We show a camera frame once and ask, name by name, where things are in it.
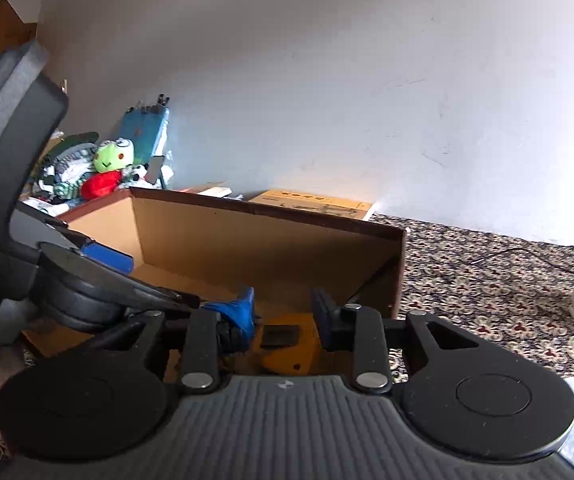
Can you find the right gripper blue-taped left finger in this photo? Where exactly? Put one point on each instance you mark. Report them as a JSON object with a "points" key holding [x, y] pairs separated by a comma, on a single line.
{"points": [[216, 330]]}

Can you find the wooden cabinet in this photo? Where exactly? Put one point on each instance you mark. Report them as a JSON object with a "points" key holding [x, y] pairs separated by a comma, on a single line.
{"points": [[13, 30]]}

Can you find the blue folder with clips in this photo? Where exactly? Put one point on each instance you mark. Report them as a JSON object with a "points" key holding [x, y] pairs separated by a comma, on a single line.
{"points": [[146, 126]]}

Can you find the floral patterned tablecloth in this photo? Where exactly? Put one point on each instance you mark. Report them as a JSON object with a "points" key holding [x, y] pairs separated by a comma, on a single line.
{"points": [[500, 288]]}

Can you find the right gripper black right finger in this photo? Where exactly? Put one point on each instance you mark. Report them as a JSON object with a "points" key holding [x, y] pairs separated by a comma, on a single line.
{"points": [[357, 332]]}

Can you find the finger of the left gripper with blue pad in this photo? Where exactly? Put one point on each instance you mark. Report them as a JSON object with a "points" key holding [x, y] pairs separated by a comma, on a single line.
{"points": [[113, 258]]}

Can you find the panda plush toy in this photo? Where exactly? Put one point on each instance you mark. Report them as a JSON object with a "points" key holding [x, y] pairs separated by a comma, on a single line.
{"points": [[132, 174]]}

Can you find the brown cardboard shoe box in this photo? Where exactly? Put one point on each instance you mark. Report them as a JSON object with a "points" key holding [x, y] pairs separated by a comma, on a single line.
{"points": [[213, 248]]}

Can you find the yellow tape measure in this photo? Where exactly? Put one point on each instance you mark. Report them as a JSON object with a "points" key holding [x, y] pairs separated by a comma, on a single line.
{"points": [[287, 345]]}

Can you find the striped sock bundle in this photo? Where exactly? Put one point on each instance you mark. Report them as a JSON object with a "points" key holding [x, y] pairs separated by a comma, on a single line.
{"points": [[64, 168]]}

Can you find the green frog plush toy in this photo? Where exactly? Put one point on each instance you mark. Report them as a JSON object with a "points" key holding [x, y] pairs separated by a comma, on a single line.
{"points": [[111, 158]]}

